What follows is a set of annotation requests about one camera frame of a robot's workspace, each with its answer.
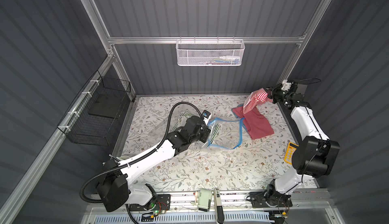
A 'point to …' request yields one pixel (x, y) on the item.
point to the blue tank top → (243, 119)
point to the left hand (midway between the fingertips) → (209, 128)
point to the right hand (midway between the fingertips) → (266, 86)
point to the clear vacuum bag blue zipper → (223, 133)
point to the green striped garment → (184, 115)
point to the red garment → (256, 122)
